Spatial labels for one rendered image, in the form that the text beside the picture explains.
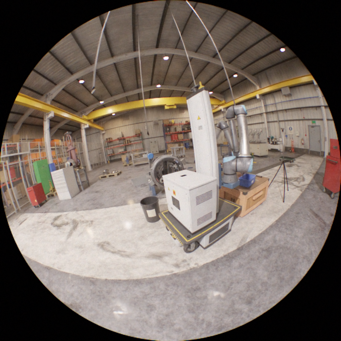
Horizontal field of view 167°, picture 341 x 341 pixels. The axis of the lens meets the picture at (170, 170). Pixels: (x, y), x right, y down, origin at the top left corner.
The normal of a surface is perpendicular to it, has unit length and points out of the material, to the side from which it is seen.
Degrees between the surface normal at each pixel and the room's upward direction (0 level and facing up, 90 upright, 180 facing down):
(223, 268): 0
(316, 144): 90
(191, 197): 90
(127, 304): 0
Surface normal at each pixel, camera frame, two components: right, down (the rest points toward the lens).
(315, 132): -0.97, 0.18
